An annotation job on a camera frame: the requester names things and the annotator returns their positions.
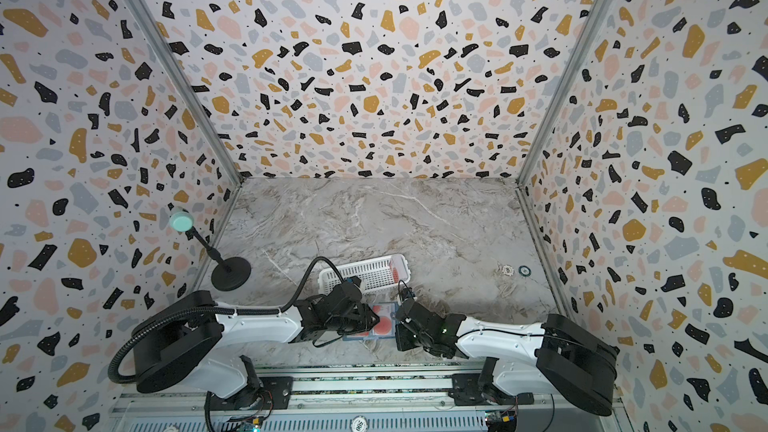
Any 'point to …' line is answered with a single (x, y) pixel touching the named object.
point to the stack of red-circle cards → (398, 269)
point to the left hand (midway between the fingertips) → (386, 319)
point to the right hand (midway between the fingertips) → (393, 332)
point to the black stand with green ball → (231, 273)
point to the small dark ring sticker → (524, 270)
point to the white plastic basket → (373, 273)
